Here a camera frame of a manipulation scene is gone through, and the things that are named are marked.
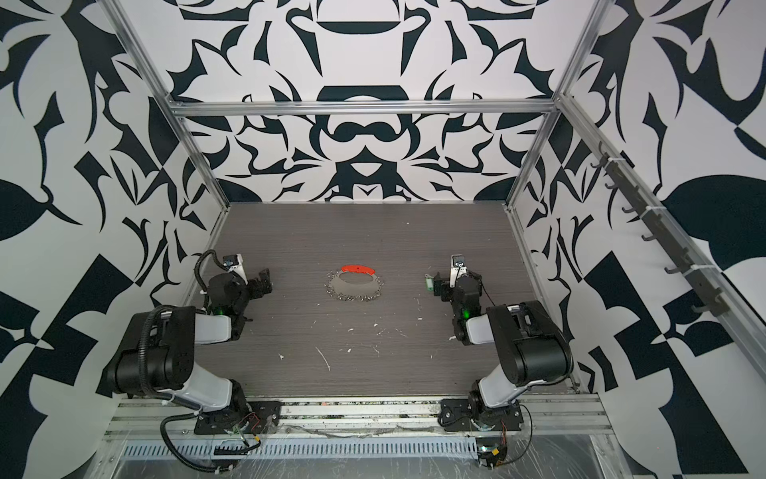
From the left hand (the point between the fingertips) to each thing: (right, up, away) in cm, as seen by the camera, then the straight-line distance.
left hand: (248, 268), depth 94 cm
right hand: (+65, 0, 0) cm, 65 cm away
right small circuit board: (+67, -40, -23) cm, 82 cm away
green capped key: (+57, -5, +5) cm, 57 cm away
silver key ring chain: (+32, -3, +6) cm, 33 cm away
